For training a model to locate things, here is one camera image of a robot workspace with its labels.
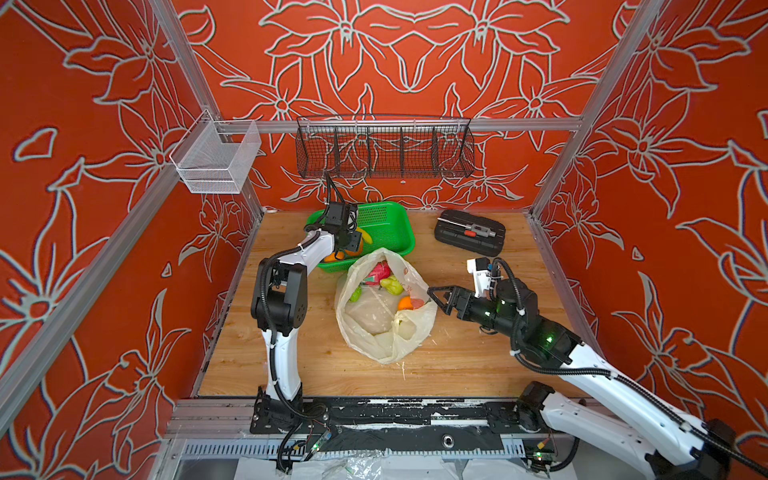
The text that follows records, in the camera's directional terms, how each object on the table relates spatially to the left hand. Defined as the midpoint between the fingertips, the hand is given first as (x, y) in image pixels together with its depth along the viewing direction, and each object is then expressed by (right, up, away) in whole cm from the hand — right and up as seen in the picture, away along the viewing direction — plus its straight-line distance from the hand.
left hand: (349, 233), depth 100 cm
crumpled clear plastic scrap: (+7, -55, -33) cm, 64 cm away
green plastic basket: (+14, +4, +13) cm, 20 cm away
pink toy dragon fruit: (+11, -12, -8) cm, 18 cm away
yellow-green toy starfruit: (+15, -17, -9) cm, 24 cm away
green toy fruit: (+3, -19, -8) cm, 21 cm away
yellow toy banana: (+5, 0, +9) cm, 11 cm away
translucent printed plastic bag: (+12, -24, -8) cm, 28 cm away
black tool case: (+43, +1, +3) cm, 43 cm away
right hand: (+23, -15, -32) cm, 42 cm away
